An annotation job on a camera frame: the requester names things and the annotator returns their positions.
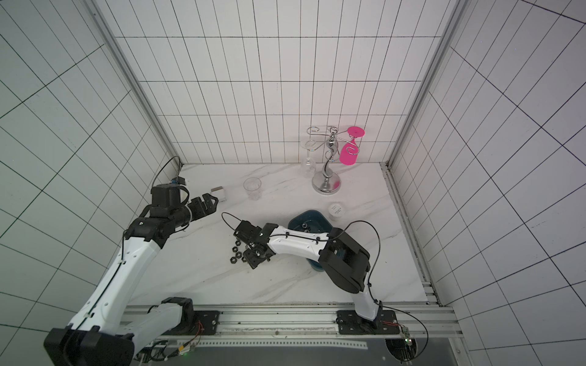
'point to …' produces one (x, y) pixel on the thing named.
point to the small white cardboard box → (219, 192)
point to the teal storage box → (313, 221)
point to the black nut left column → (238, 243)
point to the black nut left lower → (234, 249)
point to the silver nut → (304, 225)
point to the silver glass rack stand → (326, 181)
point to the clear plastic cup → (252, 187)
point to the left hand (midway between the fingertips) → (206, 208)
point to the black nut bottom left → (233, 260)
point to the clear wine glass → (308, 167)
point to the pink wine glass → (349, 151)
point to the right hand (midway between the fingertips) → (250, 260)
